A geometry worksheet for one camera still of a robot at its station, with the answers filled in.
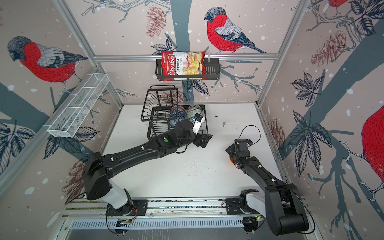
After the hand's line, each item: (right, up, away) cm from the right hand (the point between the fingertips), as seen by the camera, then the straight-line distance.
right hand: (229, 151), depth 90 cm
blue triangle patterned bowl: (-34, +24, +20) cm, 47 cm away
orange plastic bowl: (+1, -4, -5) cm, 6 cm away
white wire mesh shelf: (-84, +19, -19) cm, 88 cm away
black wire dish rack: (-47, +27, +20) cm, 58 cm away
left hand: (-16, +14, -16) cm, 26 cm away
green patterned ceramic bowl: (-23, +26, +17) cm, 39 cm away
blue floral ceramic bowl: (-37, +17, +13) cm, 43 cm away
